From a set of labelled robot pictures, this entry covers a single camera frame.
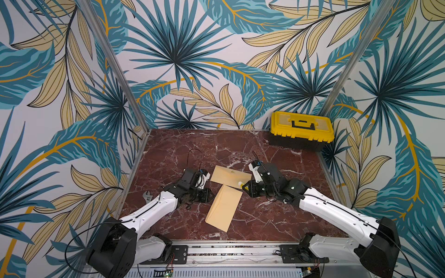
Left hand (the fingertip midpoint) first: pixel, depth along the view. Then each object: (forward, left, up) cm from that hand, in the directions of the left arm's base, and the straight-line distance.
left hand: (211, 198), depth 82 cm
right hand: (+2, -15, +9) cm, 17 cm away
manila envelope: (-2, -6, -7) cm, 9 cm away
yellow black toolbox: (+36, -48, +10) cm, 61 cm away
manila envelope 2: (+16, -10, -8) cm, 20 cm away
